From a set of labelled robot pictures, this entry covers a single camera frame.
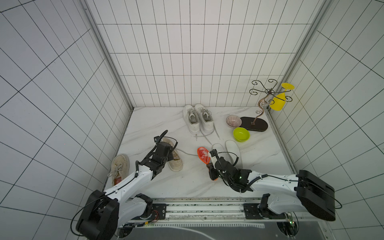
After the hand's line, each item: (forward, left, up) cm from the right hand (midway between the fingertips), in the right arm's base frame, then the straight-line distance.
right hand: (206, 161), depth 84 cm
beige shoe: (-3, +17, +1) cm, 18 cm away
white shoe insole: (-1, -7, +14) cm, 16 cm away
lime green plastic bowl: (+24, -24, -6) cm, 35 cm away
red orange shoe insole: (+4, +2, 0) cm, 4 cm away
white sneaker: (+31, +11, +1) cm, 33 cm away
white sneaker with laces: (+30, +1, +3) cm, 30 cm away
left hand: (+3, +25, +1) cm, 25 cm away
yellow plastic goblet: (+34, -43, +18) cm, 58 cm away
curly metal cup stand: (+32, -35, +24) cm, 53 cm away
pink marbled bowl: (+35, -20, -5) cm, 41 cm away
